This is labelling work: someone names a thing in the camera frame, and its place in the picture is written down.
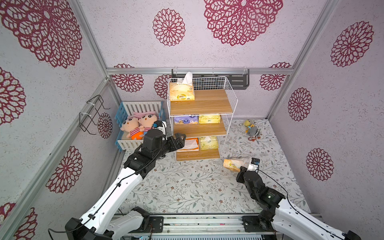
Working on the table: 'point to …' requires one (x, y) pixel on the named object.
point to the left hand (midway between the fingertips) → (179, 138)
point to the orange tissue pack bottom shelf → (191, 144)
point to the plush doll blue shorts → (147, 119)
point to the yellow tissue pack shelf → (209, 119)
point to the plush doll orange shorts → (131, 125)
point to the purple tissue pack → (186, 120)
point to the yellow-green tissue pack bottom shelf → (209, 142)
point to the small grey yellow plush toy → (252, 131)
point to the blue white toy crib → (126, 108)
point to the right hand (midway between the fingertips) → (242, 169)
